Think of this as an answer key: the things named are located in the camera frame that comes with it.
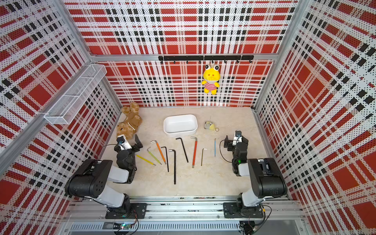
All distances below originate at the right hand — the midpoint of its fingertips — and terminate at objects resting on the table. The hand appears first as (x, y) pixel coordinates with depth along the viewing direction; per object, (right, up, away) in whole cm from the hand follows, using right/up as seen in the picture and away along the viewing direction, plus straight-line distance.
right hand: (236, 135), depth 92 cm
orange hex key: (-51, -10, +5) cm, 52 cm away
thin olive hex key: (-22, -14, +2) cm, 26 cm away
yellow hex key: (-59, -16, +1) cm, 61 cm away
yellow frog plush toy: (-16, +38, -1) cm, 42 cm away
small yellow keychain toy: (-16, +6, +12) cm, 21 cm away
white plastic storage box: (-36, +6, +16) cm, 40 cm away
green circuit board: (-60, -41, -24) cm, 76 cm away
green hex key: (-58, -11, +4) cm, 59 cm away
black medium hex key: (-34, -9, +6) cm, 36 cm away
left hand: (-65, -1, -3) cm, 66 cm away
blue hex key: (-13, -9, +6) cm, 17 cm away
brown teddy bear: (-72, +5, +7) cm, 73 cm away
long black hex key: (-42, -10, +4) cm, 44 cm away
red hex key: (-27, -11, +4) cm, 29 cm away
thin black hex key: (-48, -9, +6) cm, 49 cm away
